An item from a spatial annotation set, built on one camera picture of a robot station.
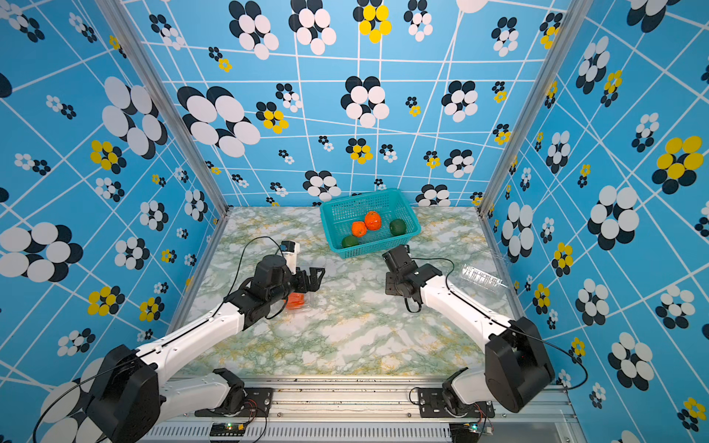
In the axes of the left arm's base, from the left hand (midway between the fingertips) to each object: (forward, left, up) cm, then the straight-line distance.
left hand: (316, 267), depth 83 cm
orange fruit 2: (+25, -13, -11) cm, 30 cm away
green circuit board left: (-39, +22, -18) cm, 48 cm away
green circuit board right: (-40, -41, -17) cm, 59 cm away
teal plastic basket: (+33, -4, -14) cm, 36 cm away
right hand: (-2, -26, -6) cm, 27 cm away
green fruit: (+25, -28, -9) cm, 38 cm away
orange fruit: (+28, -18, -9) cm, 35 cm away
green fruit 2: (+18, -9, -10) cm, 22 cm away
